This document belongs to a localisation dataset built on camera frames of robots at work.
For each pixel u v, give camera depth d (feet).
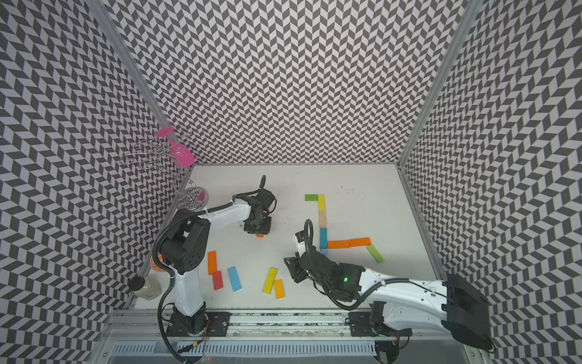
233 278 2.72
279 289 2.66
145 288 2.37
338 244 3.05
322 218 3.24
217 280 2.65
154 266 2.64
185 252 1.65
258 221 2.61
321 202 3.45
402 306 1.62
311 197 3.49
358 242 3.00
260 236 3.05
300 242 2.13
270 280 2.70
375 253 2.92
